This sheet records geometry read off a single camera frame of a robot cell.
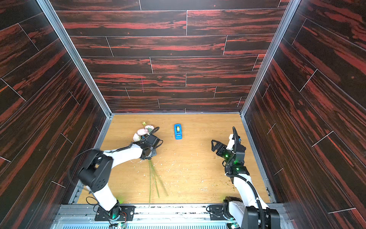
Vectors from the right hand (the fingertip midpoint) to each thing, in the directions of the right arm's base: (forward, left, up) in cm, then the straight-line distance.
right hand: (220, 142), depth 85 cm
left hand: (-2, +44, -13) cm, 46 cm away
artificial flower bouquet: (-15, +41, -12) cm, 45 cm away
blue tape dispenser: (+12, +27, -12) cm, 32 cm away
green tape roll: (+17, +28, -9) cm, 34 cm away
